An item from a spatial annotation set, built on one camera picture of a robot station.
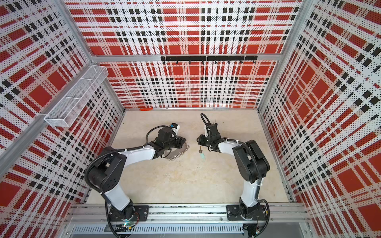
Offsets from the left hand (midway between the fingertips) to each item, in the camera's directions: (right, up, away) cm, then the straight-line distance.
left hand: (185, 141), depth 93 cm
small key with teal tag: (+10, -7, +4) cm, 13 cm away
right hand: (+9, 0, +4) cm, 9 cm away
